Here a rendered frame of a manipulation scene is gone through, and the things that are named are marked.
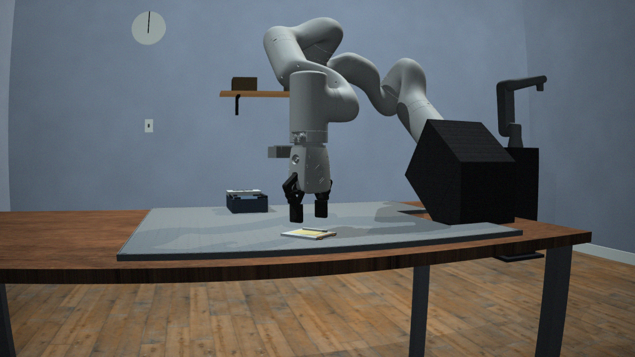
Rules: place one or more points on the dark blue and white dock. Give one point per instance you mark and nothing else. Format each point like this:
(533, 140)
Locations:
(246, 201)

